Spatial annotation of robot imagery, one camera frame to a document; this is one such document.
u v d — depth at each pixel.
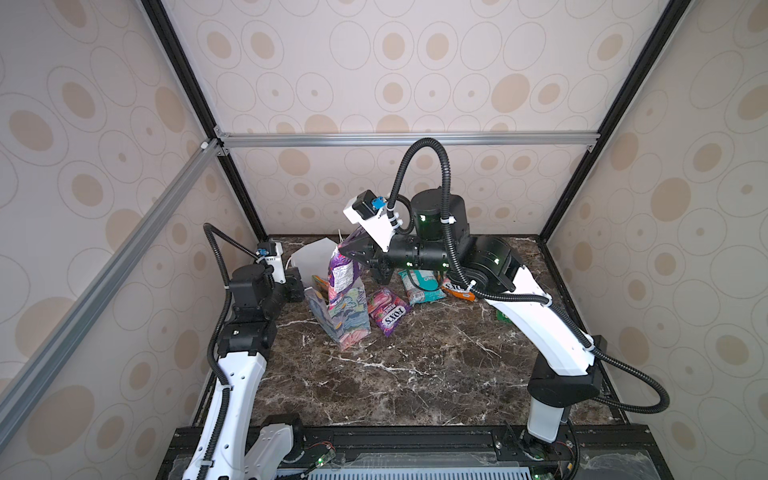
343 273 0.56
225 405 0.42
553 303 0.72
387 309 0.95
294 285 0.64
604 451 0.74
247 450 0.54
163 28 0.69
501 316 0.44
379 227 0.44
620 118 0.85
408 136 0.94
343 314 0.78
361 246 0.47
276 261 0.63
